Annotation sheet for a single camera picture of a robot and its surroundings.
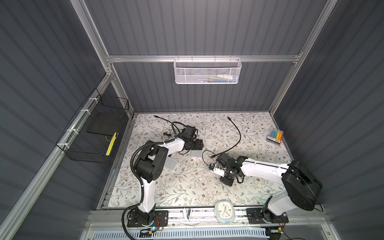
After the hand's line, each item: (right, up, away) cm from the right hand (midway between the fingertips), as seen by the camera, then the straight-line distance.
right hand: (225, 178), depth 87 cm
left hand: (-16, +18, +12) cm, 27 cm away
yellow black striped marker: (-58, +23, -18) cm, 65 cm away
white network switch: (-17, +13, +8) cm, 23 cm away
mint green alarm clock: (-3, -11, -14) cm, 18 cm away
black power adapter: (-40, +26, +20) cm, 51 cm away
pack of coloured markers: (+39, +24, +17) cm, 49 cm away
